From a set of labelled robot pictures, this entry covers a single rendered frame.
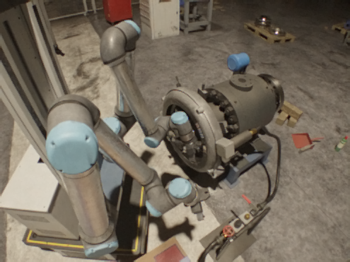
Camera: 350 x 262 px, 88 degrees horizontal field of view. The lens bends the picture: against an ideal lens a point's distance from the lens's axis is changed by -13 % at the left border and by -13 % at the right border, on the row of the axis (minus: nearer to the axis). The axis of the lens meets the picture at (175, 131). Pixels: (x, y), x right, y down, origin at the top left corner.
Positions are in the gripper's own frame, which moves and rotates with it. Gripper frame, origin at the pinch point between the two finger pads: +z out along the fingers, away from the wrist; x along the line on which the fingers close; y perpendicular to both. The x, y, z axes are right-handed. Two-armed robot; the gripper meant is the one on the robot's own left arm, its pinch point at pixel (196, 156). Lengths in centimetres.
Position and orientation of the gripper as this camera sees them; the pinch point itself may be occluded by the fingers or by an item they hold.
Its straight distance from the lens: 140.2
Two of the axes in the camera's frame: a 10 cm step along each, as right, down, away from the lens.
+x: 1.7, -6.1, 7.7
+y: 9.1, -2.1, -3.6
